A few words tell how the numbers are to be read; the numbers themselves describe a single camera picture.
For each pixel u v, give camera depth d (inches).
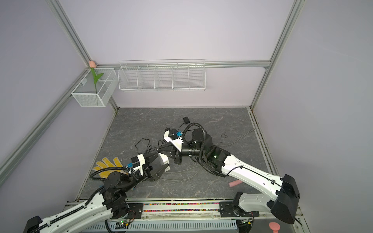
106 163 35.6
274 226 23.9
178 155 20.8
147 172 23.0
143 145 38.9
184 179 33.3
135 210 29.3
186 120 44.1
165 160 23.2
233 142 39.0
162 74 39.0
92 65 35.0
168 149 22.7
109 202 21.6
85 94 30.4
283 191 15.9
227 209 29.1
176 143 20.8
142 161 21.0
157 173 22.6
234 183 32.1
